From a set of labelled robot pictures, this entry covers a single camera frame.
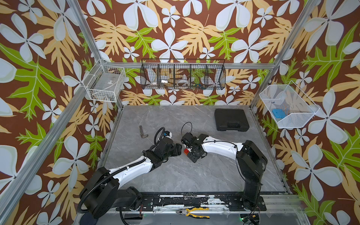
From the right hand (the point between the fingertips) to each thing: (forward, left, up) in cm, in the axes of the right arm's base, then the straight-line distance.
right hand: (193, 155), depth 90 cm
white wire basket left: (+33, +56, +33) cm, 73 cm away
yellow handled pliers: (-31, +6, -1) cm, 31 cm away
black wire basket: (+48, +7, +30) cm, 57 cm away
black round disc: (-34, +55, +1) cm, 64 cm away
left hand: (+3, +10, +8) cm, 13 cm away
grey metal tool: (+16, +36, -1) cm, 40 cm away
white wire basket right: (+19, -56, +25) cm, 65 cm away
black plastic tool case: (+31, -33, -1) cm, 45 cm away
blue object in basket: (+15, -49, +25) cm, 57 cm away
